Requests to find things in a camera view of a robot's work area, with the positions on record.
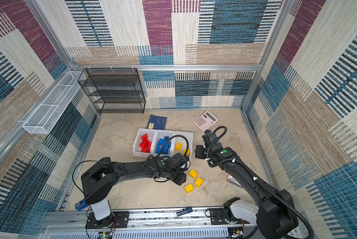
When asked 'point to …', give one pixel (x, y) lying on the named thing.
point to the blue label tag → (184, 211)
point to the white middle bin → (157, 134)
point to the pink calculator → (205, 121)
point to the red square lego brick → (144, 137)
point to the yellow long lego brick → (179, 146)
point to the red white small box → (231, 179)
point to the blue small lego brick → (167, 145)
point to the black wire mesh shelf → (114, 90)
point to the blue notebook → (155, 122)
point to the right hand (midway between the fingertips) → (200, 152)
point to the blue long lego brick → (161, 141)
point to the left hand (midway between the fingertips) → (184, 177)
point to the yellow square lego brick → (188, 153)
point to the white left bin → (136, 150)
